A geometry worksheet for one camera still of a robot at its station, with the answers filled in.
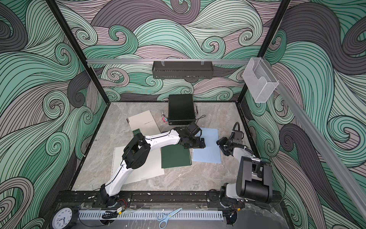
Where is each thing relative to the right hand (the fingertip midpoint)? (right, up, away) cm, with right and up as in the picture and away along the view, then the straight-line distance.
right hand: (217, 143), depth 92 cm
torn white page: (-42, -12, -9) cm, 44 cm away
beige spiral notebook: (-52, +13, +15) cm, 55 cm away
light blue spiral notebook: (-4, -7, 0) cm, 8 cm away
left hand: (-11, -1, -3) cm, 11 cm away
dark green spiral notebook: (-28, -8, -2) cm, 29 cm away
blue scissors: (-33, -31, -24) cm, 51 cm away
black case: (-24, +22, +18) cm, 38 cm away
